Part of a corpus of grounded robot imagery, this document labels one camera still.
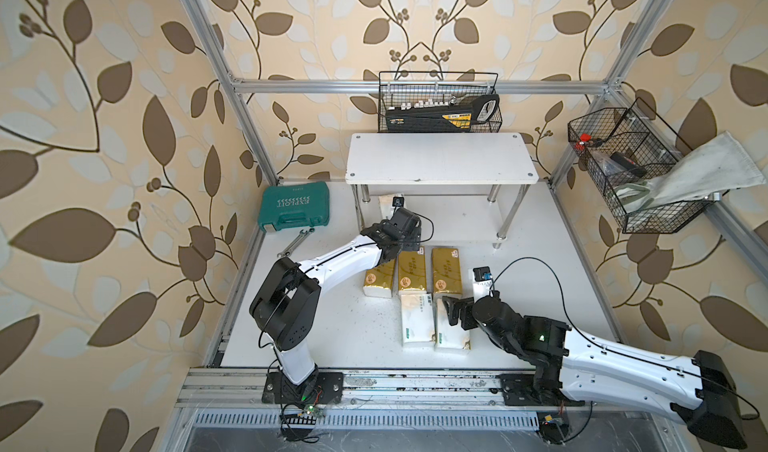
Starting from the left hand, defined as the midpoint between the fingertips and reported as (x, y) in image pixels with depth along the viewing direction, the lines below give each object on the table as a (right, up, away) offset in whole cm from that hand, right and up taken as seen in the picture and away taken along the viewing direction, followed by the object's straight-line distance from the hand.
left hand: (405, 232), depth 89 cm
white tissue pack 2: (+12, -27, -10) cm, 31 cm away
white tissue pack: (+3, -23, -8) cm, 24 cm away
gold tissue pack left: (-7, -13, -1) cm, 15 cm away
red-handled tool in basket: (+51, +26, -6) cm, 58 cm away
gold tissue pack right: (+12, -11, 0) cm, 16 cm away
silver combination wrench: (-40, -7, +13) cm, 43 cm away
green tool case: (-40, +8, +19) cm, 45 cm away
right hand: (+13, -16, -11) cm, 24 cm away
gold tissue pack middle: (+2, -11, 0) cm, 11 cm away
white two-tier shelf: (+23, +20, -10) cm, 32 cm away
